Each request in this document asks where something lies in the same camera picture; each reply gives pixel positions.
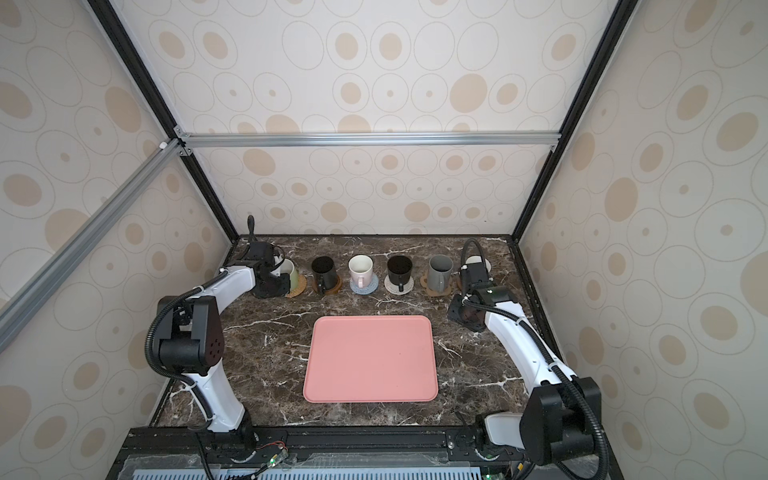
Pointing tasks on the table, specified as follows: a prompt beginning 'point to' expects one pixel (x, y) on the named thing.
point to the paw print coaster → (424, 282)
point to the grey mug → (439, 273)
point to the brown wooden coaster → (334, 289)
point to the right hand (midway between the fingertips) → (459, 314)
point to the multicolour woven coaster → (395, 288)
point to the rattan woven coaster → (302, 285)
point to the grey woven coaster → (365, 290)
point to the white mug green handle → (288, 267)
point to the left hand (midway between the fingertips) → (292, 280)
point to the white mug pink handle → (361, 270)
